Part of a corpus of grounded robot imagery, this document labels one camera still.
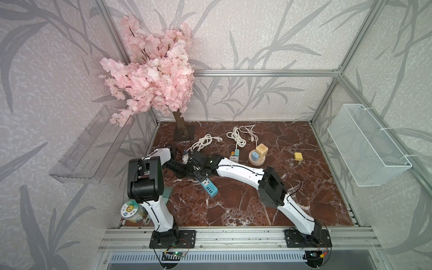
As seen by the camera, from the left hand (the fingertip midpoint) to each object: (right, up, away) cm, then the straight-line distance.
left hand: (195, 174), depth 91 cm
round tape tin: (-24, -13, -17) cm, 32 cm away
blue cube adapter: (+34, +9, +5) cm, 35 cm away
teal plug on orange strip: (+23, +11, +5) cm, 26 cm away
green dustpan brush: (-14, -9, -4) cm, 17 cm away
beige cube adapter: (+38, +13, +5) cm, 40 cm away
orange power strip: (+21, +11, +8) cm, 25 cm away
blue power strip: (+9, -6, -4) cm, 12 cm away
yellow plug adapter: (+61, +8, +11) cm, 63 cm away
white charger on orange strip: (+22, +8, +3) cm, 23 cm away
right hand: (+2, +1, -1) cm, 3 cm away
